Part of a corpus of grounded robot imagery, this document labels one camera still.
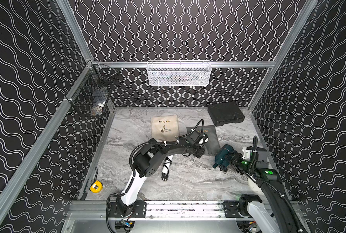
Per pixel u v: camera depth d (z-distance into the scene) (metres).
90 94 0.93
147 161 0.54
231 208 0.74
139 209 0.75
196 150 0.83
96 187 0.80
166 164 0.87
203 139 0.80
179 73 0.68
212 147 0.98
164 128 1.07
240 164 0.69
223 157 0.80
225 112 1.10
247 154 0.72
